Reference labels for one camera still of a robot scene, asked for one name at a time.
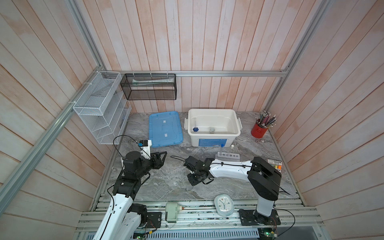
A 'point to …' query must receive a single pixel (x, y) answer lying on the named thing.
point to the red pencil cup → (258, 131)
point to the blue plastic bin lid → (165, 129)
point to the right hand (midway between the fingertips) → (191, 180)
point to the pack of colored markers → (277, 164)
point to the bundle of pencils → (264, 121)
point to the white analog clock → (224, 204)
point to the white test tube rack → (227, 156)
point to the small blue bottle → (195, 129)
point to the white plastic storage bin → (227, 123)
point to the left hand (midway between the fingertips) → (163, 156)
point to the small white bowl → (212, 129)
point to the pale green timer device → (171, 209)
